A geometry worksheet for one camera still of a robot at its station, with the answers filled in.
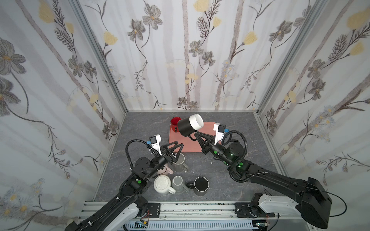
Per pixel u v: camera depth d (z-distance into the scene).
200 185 0.75
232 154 0.53
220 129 0.59
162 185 0.75
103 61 0.88
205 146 0.62
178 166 0.84
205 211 0.75
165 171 0.64
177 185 0.74
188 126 0.63
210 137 0.62
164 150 0.63
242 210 0.74
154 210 0.74
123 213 0.57
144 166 0.53
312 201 0.39
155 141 0.60
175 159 0.60
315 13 0.70
